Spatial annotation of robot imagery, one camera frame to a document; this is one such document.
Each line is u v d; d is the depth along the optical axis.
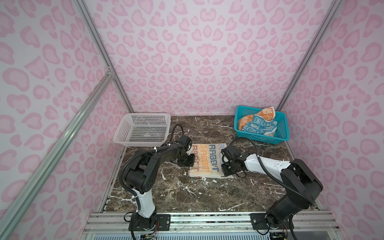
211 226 0.73
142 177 0.49
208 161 0.93
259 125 1.10
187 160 0.82
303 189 0.44
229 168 0.78
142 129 1.10
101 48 0.82
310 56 0.86
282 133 1.00
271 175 0.49
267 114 1.07
